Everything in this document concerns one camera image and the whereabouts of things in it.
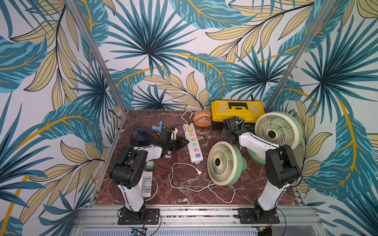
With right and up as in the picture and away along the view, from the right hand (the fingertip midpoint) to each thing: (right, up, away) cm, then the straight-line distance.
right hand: (227, 132), depth 97 cm
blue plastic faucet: (-47, +2, +10) cm, 48 cm away
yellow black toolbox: (+13, +14, +1) cm, 19 cm away
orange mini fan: (-16, +7, +6) cm, 18 cm away
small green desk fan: (-7, -15, -22) cm, 28 cm away
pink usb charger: (-39, -15, -4) cm, 42 cm away
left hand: (-26, -7, -4) cm, 27 cm away
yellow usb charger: (-25, +2, +4) cm, 25 cm away
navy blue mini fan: (-56, -3, -4) cm, 56 cm away
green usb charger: (-49, -20, -8) cm, 53 cm away
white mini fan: (-47, -25, -22) cm, 58 cm away
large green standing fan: (+21, +3, -23) cm, 31 cm away
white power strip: (-22, -11, -1) cm, 25 cm away
